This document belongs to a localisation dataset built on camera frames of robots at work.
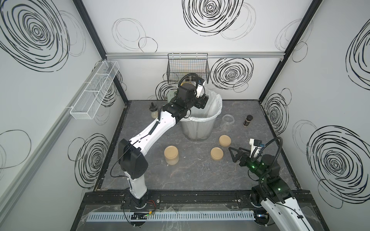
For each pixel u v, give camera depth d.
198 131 0.85
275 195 0.53
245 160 0.66
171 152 0.82
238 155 0.66
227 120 0.99
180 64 0.96
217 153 0.89
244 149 0.75
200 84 0.64
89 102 0.73
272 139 0.62
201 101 0.69
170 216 0.96
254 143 0.66
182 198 0.75
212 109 0.88
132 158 0.44
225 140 0.94
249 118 0.97
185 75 0.55
